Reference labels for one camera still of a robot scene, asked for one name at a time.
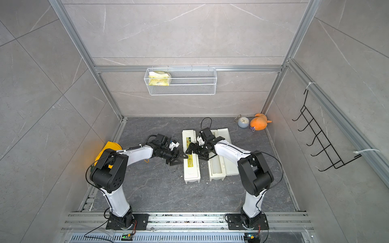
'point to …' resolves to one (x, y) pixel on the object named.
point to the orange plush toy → (260, 122)
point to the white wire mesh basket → (185, 81)
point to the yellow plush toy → (109, 145)
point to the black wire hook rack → (337, 162)
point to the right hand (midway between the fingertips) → (192, 154)
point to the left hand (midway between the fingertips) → (186, 158)
